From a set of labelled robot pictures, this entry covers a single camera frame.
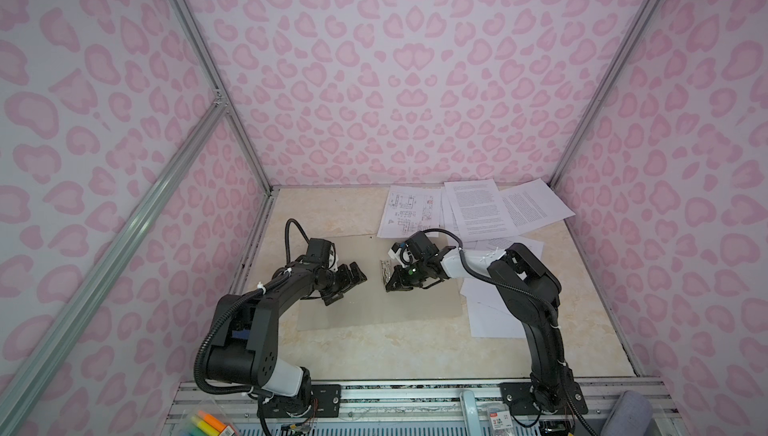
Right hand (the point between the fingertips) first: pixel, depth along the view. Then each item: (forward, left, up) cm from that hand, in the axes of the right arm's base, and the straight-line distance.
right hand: (390, 285), depth 91 cm
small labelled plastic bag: (-34, -27, 0) cm, 43 cm away
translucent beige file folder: (-5, +7, -3) cm, 9 cm away
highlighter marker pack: (-36, +42, 0) cm, 55 cm away
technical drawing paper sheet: (+31, -6, -2) cm, 32 cm away
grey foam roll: (-32, -56, +1) cm, 65 cm away
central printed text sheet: (+33, -32, -3) cm, 46 cm away
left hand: (0, +10, +2) cm, 10 cm away
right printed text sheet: (+35, -53, -3) cm, 63 cm away
